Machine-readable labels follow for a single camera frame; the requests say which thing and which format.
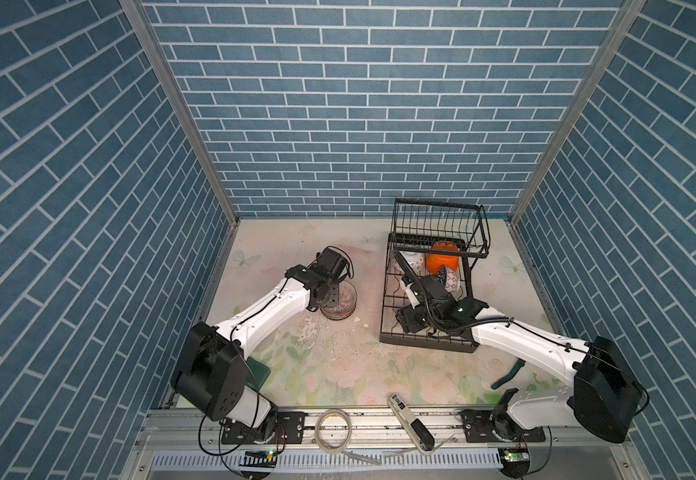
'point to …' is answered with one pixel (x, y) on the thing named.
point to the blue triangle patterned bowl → (449, 278)
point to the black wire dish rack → (417, 224)
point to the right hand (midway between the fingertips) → (402, 309)
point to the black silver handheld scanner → (420, 434)
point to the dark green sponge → (255, 373)
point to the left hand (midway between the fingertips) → (327, 296)
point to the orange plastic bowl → (433, 261)
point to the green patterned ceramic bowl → (417, 261)
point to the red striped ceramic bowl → (347, 302)
